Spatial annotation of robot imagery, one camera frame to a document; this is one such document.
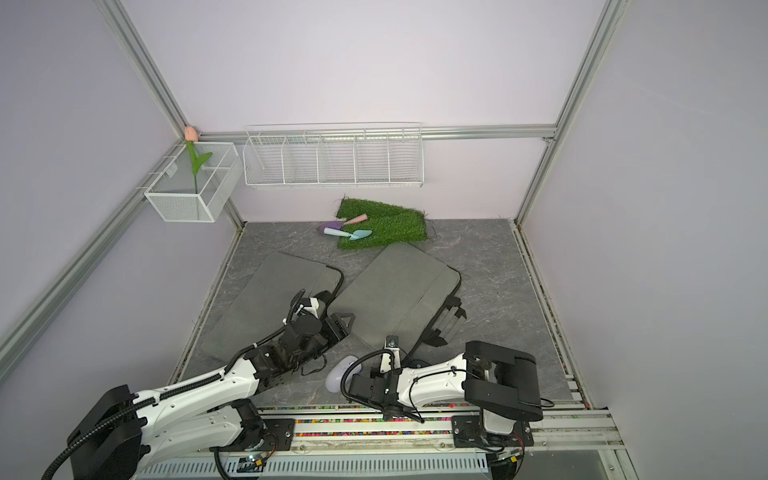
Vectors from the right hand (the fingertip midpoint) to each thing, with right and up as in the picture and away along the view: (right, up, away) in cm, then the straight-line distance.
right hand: (381, 368), depth 84 cm
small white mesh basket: (-55, +49, -6) cm, 74 cm away
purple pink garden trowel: (-19, +44, +35) cm, 59 cm away
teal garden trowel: (-12, +40, +30) cm, 51 cm away
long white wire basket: (-16, +66, +14) cm, 69 cm away
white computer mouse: (-13, -1, -2) cm, 13 cm away
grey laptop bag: (+7, +20, +11) cm, 24 cm away
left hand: (-8, +14, -4) cm, 16 cm away
